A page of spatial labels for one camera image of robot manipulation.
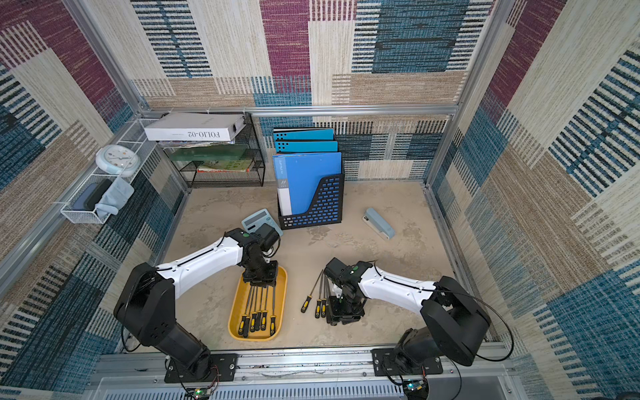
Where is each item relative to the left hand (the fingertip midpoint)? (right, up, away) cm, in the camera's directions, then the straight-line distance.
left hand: (274, 283), depth 84 cm
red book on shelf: (-22, +41, +15) cm, 50 cm away
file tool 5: (+16, -6, +1) cm, 18 cm away
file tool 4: (+15, -7, +1) cm, 16 cm away
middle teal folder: (+10, +48, +10) cm, 50 cm away
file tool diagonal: (-5, -10, -1) cm, 11 cm away
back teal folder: (+11, +53, +15) cm, 56 cm away
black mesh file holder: (+18, +24, +15) cm, 34 cm away
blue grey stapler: (+38, +19, +16) cm, 45 cm away
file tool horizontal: (-10, -13, -5) cm, 17 cm away
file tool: (-8, -11, -2) cm, 14 cm away
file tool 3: (+12, -6, +3) cm, 13 cm away
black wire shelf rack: (-16, +40, +39) cm, 58 cm away
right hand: (+20, -11, -4) cm, 23 cm away
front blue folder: (+7, +36, +5) cm, 37 cm away
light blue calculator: (-12, +19, +20) cm, 30 cm away
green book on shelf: (-27, +46, +11) cm, 54 cm away
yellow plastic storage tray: (+3, -6, -5) cm, 8 cm away
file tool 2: (-3, -10, -1) cm, 10 cm away
